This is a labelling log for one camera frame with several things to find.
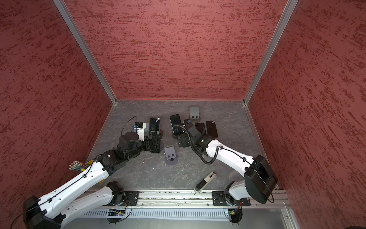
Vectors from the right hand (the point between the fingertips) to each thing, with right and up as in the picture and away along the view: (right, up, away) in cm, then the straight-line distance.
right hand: (184, 140), depth 83 cm
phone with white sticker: (+20, +5, +20) cm, 29 cm away
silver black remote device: (+10, -22, -9) cm, 26 cm away
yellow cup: (-52, -11, -7) cm, 53 cm away
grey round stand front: (-8, -10, 0) cm, 13 cm away
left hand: (-16, +2, -7) cm, 18 cm away
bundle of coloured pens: (-53, -10, -14) cm, 56 cm away
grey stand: (+7, +13, +20) cm, 25 cm away
